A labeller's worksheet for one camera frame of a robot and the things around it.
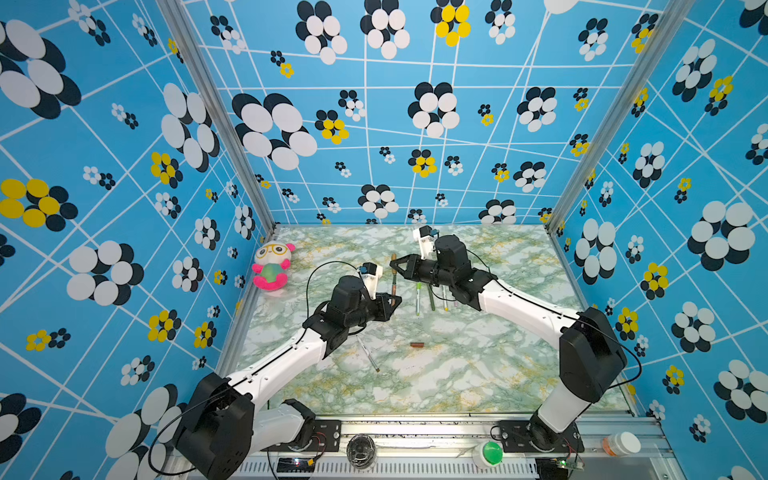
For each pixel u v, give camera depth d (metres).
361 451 0.63
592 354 0.45
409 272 0.71
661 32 0.71
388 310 0.70
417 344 0.89
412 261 0.72
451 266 0.64
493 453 0.63
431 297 0.99
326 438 0.73
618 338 0.89
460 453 0.72
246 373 0.45
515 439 0.72
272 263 1.02
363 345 0.89
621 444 0.66
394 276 0.79
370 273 0.72
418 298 0.99
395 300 0.79
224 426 0.41
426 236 0.75
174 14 0.68
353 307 0.63
